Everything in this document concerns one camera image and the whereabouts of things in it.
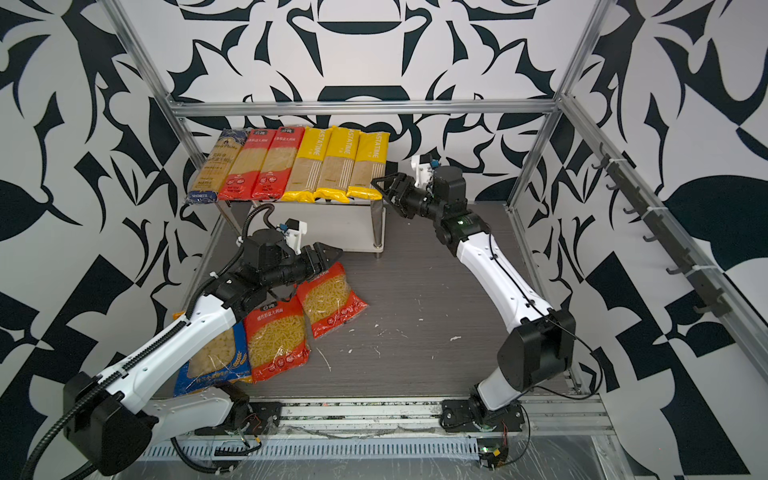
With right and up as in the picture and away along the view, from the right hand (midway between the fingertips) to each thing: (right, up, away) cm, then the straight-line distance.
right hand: (375, 185), depth 69 cm
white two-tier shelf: (-9, -8, +36) cm, 38 cm away
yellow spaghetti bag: (-10, +7, +11) cm, 16 cm away
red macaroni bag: (-15, -31, +22) cm, 41 cm away
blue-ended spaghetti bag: (-41, +6, +9) cm, 43 cm away
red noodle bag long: (-26, +7, +10) cm, 29 cm away
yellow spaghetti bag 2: (-2, +7, +10) cm, 12 cm away
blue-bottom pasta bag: (-40, -44, +11) cm, 60 cm away
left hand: (-8, -15, +3) cm, 17 cm away
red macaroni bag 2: (-28, -39, +14) cm, 50 cm away
